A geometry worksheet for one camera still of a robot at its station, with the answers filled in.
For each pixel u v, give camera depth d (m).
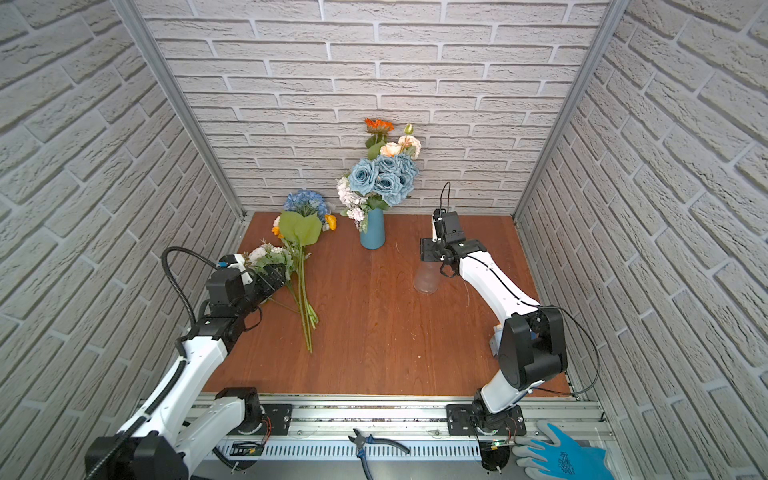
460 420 0.74
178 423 0.43
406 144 0.85
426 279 0.96
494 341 0.83
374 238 1.06
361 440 0.70
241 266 0.71
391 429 0.74
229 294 0.59
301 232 1.03
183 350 0.51
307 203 1.11
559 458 0.68
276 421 0.75
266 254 0.96
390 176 0.77
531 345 0.45
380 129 0.87
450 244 0.65
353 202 0.85
